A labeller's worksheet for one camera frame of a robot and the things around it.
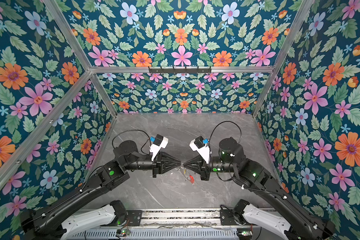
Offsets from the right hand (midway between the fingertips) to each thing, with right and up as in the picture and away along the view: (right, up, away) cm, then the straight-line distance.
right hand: (185, 164), depth 56 cm
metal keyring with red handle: (0, -3, -1) cm, 3 cm away
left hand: (-2, +1, -3) cm, 4 cm away
